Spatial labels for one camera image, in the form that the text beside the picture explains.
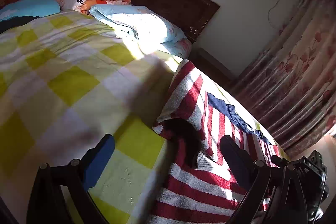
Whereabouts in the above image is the dark wooden nightstand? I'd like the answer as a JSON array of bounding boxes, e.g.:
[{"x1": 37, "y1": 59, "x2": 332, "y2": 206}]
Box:
[{"x1": 189, "y1": 48, "x2": 236, "y2": 81}]

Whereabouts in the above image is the white wall cable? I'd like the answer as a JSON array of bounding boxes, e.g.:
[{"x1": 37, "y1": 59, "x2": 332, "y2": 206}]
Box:
[{"x1": 267, "y1": 0, "x2": 296, "y2": 29}]

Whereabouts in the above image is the pink floral curtain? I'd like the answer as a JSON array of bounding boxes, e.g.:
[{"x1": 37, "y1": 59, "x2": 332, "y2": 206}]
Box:
[{"x1": 231, "y1": 0, "x2": 335, "y2": 157}]

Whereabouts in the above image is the light blue pillow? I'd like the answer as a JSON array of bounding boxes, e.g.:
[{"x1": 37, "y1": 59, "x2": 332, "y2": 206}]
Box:
[{"x1": 0, "y1": 0, "x2": 60, "y2": 21}]

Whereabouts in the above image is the red white striped sweater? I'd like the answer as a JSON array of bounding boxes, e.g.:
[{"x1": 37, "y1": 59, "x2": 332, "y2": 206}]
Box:
[{"x1": 147, "y1": 59, "x2": 280, "y2": 223}]

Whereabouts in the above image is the yellow green checkered bedspread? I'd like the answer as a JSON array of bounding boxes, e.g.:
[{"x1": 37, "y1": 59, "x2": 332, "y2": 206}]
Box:
[{"x1": 0, "y1": 9, "x2": 289, "y2": 224}]

